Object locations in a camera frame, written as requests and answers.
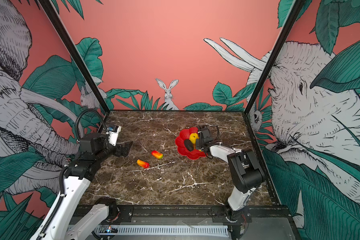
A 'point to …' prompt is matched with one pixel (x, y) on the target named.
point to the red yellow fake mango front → (143, 164)
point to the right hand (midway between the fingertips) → (198, 139)
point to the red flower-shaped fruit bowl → (182, 149)
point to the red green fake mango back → (157, 154)
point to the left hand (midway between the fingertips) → (122, 137)
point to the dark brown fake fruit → (188, 145)
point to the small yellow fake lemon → (193, 137)
